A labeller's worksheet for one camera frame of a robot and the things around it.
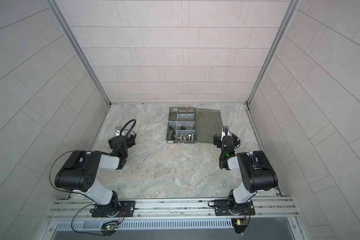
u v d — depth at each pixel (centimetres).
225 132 78
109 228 64
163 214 71
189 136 94
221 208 71
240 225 68
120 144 68
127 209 71
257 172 45
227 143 69
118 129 77
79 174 44
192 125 103
